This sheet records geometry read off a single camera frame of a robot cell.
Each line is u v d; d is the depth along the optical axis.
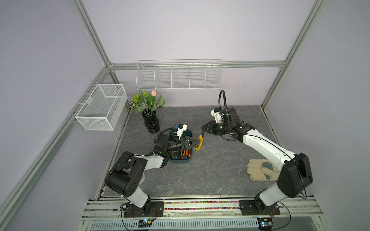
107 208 0.76
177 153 0.90
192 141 0.72
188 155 0.91
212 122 0.72
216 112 0.76
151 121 0.97
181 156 0.91
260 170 0.85
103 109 0.83
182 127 0.77
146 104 0.89
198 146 0.80
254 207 0.73
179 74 0.98
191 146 0.72
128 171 0.47
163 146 0.67
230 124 0.63
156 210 0.74
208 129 0.77
